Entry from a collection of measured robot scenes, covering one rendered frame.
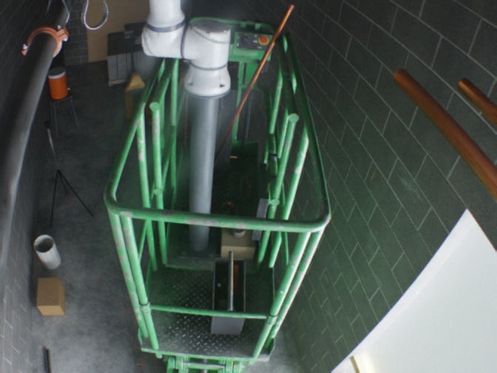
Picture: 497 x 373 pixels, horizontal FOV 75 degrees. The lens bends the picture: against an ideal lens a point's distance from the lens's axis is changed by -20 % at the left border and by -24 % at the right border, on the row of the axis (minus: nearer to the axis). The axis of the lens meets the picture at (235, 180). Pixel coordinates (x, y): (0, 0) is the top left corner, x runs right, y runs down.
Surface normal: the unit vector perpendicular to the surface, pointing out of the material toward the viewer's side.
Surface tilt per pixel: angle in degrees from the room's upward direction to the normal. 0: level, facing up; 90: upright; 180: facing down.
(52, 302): 0
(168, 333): 0
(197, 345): 0
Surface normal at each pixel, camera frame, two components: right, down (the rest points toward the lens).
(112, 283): 0.09, -0.72
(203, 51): -0.14, 0.68
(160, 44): -0.15, 0.82
